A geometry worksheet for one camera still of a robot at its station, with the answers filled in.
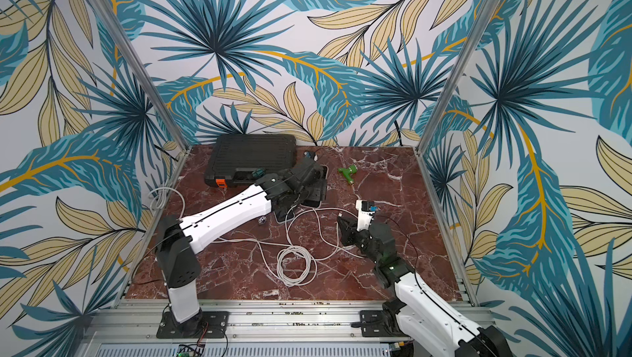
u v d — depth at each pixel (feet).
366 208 2.27
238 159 3.45
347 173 3.62
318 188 2.33
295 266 2.81
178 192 3.22
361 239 2.34
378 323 2.41
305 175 1.98
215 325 2.39
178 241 1.61
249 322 2.46
